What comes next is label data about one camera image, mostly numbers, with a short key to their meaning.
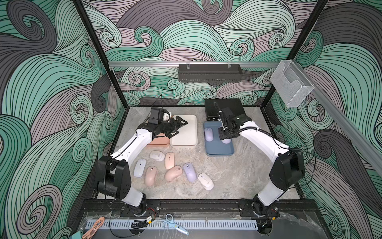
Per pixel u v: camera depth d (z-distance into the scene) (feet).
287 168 1.45
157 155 2.95
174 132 2.67
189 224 2.29
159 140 3.08
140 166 2.81
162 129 2.30
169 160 2.92
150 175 2.69
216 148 3.02
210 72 3.19
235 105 3.83
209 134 3.30
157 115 2.16
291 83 2.57
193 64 3.08
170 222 2.29
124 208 2.39
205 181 2.63
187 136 3.24
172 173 2.75
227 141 2.69
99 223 2.25
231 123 1.99
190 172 2.73
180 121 2.44
